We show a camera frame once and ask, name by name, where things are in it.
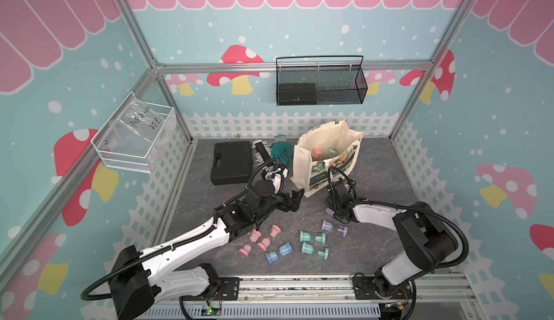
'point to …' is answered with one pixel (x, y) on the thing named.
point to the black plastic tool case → (232, 162)
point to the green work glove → (281, 149)
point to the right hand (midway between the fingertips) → (330, 200)
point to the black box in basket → (297, 94)
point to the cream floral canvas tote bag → (320, 148)
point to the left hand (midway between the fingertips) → (293, 191)
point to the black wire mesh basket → (319, 80)
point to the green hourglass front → (308, 249)
